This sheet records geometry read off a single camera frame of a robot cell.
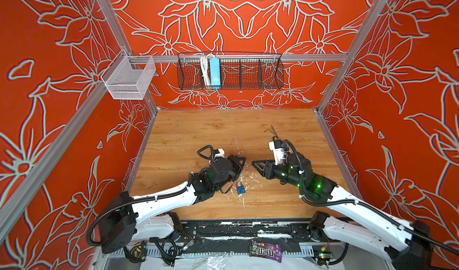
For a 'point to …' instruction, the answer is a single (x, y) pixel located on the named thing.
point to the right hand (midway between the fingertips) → (251, 164)
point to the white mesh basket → (127, 77)
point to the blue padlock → (241, 189)
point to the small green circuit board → (326, 255)
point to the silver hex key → (269, 131)
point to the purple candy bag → (271, 251)
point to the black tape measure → (137, 253)
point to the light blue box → (215, 72)
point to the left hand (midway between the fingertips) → (249, 156)
